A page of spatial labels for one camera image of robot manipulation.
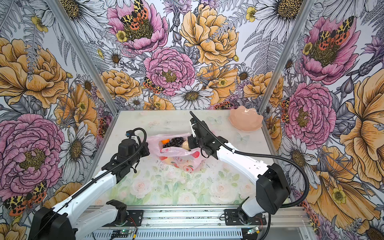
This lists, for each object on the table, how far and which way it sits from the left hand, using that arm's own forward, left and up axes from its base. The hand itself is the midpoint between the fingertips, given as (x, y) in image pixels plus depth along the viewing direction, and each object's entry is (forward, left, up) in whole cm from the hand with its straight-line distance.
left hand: (148, 147), depth 84 cm
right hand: (+1, -24, +3) cm, 25 cm away
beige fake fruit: (+6, -20, -8) cm, 23 cm away
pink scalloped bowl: (+31, -65, -11) cm, 72 cm away
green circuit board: (-37, +9, -14) cm, 41 cm away
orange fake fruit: (+9, -6, -9) cm, 14 cm away
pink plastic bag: (-6, -21, -3) cm, 22 cm away
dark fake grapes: (+9, -14, -8) cm, 18 cm away
